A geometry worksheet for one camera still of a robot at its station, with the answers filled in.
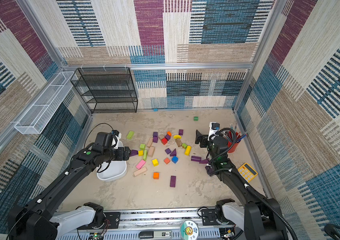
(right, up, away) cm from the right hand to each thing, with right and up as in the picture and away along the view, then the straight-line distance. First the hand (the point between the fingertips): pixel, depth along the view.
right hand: (206, 132), depth 84 cm
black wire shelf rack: (-65, +29, +25) cm, 76 cm away
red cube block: (-24, -7, +18) cm, 31 cm away
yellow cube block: (-29, -18, +7) cm, 35 cm away
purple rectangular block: (-18, -27, +1) cm, 33 cm away
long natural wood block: (-38, -23, +5) cm, 44 cm away
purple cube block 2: (-30, -5, +18) cm, 35 cm away
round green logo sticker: (-12, -40, -20) cm, 47 cm away
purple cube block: (-21, -13, +13) cm, 28 cm away
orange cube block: (-28, -25, +3) cm, 38 cm away
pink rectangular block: (-38, -20, +8) cm, 44 cm away
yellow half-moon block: (-15, -4, +19) cm, 25 cm away
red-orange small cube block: (-22, -18, +9) cm, 30 cm away
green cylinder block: (-1, +9, +31) cm, 32 cm away
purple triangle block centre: (-18, -14, +11) cm, 25 cm away
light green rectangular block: (-48, -3, +21) cm, 53 cm away
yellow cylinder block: (-9, -12, +12) cm, 19 cm away
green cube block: (-38, -10, +13) cm, 42 cm away
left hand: (-44, -10, -3) cm, 45 cm away
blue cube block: (-17, -17, +9) cm, 26 cm away
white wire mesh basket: (-83, +8, -12) cm, 84 cm away
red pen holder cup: (+17, -5, +4) cm, 18 cm away
